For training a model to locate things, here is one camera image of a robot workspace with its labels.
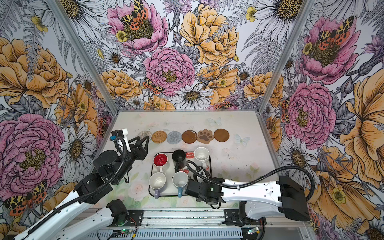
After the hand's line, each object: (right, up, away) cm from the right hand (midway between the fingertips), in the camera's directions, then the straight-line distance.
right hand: (203, 195), depth 76 cm
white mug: (0, +17, +18) cm, 25 cm away
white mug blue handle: (-13, +5, +9) cm, 16 cm away
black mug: (-14, +15, +16) cm, 26 cm away
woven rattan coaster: (-29, +27, +30) cm, 50 cm away
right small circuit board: (+23, -15, -4) cm, 28 cm away
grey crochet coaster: (-19, +26, +30) cm, 44 cm away
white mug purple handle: (-25, +4, +8) cm, 27 cm away
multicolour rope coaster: (-41, +29, +32) cm, 59 cm away
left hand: (-26, +28, -8) cm, 39 cm away
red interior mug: (-25, +14, +16) cm, 33 cm away
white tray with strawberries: (-19, +6, +14) cm, 25 cm away
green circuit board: (-39, -16, -3) cm, 43 cm away
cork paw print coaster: (+2, +27, +30) cm, 41 cm away
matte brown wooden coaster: (+14, +28, +33) cm, 45 cm away
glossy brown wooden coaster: (-8, +27, +30) cm, 41 cm away
